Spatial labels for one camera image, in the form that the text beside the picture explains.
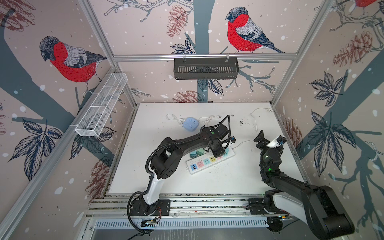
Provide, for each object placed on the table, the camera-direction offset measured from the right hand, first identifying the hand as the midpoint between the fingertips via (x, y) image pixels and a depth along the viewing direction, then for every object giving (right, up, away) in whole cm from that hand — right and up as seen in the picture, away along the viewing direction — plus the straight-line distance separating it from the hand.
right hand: (268, 135), depth 81 cm
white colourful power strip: (-38, -17, +4) cm, 41 cm away
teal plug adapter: (-42, -13, +9) cm, 45 cm away
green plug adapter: (-38, -11, +9) cm, 40 cm away
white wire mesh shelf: (-90, +9, -10) cm, 91 cm away
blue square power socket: (-44, +5, +22) cm, 50 cm away
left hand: (-26, -11, +6) cm, 29 cm away
